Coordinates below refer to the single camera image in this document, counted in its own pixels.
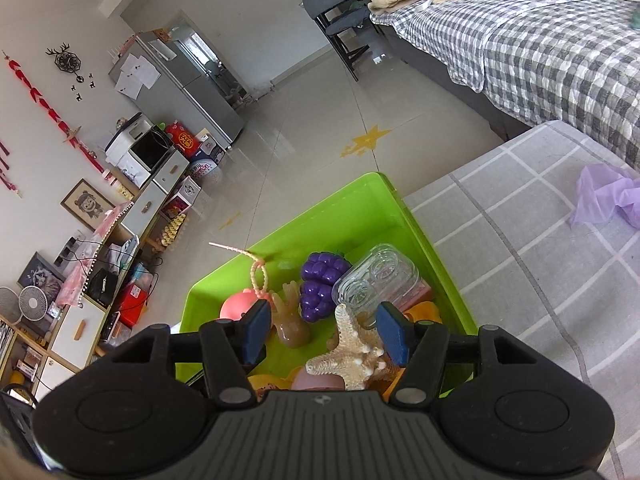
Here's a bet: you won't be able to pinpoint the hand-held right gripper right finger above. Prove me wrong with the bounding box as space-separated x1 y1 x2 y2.
376 302 548 407

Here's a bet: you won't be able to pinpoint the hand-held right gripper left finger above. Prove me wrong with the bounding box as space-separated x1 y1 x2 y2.
95 300 273 407

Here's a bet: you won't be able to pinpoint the pink pig toy with strap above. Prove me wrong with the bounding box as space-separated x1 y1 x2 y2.
209 241 273 322

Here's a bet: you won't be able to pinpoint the amber hand-shaped toy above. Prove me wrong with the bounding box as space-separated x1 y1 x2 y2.
271 281 312 347

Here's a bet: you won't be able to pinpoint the beige starfish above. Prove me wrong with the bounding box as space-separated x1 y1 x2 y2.
306 304 401 392

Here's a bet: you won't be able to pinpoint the small pink toy box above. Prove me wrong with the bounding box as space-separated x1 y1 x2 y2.
395 282 434 311

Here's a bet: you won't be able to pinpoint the clear plastic lens case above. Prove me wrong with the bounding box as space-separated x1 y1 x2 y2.
331 244 421 328

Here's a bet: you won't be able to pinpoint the purple toy grapes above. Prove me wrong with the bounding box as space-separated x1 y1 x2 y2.
299 251 351 323

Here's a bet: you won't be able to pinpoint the green plastic box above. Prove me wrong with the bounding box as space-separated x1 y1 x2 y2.
175 172 478 396

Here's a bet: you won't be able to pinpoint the white wooden cabinet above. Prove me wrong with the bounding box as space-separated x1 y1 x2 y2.
0 147 191 411

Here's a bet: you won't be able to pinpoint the white desk fan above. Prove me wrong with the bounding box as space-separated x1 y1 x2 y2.
19 285 48 318
0 287 23 326

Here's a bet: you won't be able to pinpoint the red storage box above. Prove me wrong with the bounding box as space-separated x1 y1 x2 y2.
117 282 151 328

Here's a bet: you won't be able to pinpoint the row of yellow toys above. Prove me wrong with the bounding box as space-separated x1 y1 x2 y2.
159 212 187 247

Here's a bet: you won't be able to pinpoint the white checkered tablecloth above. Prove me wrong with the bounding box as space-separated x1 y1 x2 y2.
400 120 640 480

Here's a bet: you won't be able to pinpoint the dark framed picture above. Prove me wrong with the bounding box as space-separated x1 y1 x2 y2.
17 252 63 297

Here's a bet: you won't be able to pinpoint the white red carton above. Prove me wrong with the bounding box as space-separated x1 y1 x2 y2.
162 176 202 221

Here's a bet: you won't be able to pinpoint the black box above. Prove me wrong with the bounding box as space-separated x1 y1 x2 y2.
90 267 118 306

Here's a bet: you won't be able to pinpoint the white round bag red label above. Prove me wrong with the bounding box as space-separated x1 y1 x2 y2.
190 157 224 187

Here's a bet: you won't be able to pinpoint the pink cloth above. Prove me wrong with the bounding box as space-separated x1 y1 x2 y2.
55 201 136 306

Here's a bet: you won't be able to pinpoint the white blue cardboard box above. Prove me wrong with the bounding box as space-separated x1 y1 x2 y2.
197 130 227 163

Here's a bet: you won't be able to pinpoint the red gift box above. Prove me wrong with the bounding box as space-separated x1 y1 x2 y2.
165 120 201 163

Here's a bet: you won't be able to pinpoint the white microwave oven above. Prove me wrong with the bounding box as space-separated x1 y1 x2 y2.
127 127 176 171

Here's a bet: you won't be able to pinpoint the framed cartoon picture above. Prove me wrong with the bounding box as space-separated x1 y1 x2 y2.
61 178 116 223

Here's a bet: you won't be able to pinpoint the white printer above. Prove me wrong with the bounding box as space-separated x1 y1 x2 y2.
103 114 153 166

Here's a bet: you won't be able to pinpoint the silver refrigerator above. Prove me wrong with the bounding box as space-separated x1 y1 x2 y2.
109 27 246 148

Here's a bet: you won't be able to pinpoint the purple glove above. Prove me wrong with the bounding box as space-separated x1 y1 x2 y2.
570 162 640 231

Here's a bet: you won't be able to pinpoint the dark grey sofa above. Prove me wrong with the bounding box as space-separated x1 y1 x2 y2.
380 0 640 141

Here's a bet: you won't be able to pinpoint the white paper sheets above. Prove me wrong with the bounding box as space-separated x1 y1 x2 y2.
115 52 162 100

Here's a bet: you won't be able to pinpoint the grey plaid sofa cover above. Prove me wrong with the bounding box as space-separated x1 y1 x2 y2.
370 0 640 171

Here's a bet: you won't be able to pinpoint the red hanging wall decoration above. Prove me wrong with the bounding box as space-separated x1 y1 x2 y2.
0 142 23 198
2 50 108 178

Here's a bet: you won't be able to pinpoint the black deer wall stickers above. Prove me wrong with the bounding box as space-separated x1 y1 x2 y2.
70 72 98 103

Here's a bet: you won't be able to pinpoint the black wall clock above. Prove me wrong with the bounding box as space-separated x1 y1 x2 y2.
46 45 84 83

